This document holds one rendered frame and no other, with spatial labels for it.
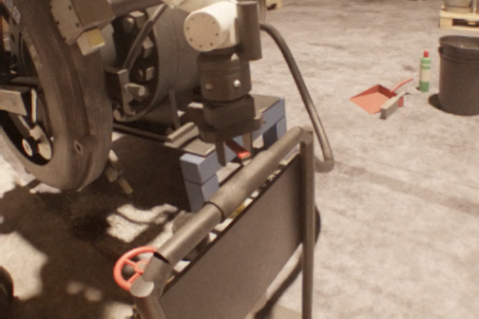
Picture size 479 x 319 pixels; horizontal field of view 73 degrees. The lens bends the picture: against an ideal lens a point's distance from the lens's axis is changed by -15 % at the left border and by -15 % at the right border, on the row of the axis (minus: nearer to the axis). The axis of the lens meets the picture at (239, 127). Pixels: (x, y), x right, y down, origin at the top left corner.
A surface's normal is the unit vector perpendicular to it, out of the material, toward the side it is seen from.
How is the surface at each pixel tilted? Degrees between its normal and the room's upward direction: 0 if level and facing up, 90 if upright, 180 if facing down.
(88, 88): 91
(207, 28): 90
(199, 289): 90
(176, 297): 90
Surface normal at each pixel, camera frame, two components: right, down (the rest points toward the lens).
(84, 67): 0.80, 0.07
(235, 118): 0.46, 0.34
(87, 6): 0.72, -0.20
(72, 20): -0.55, 0.42
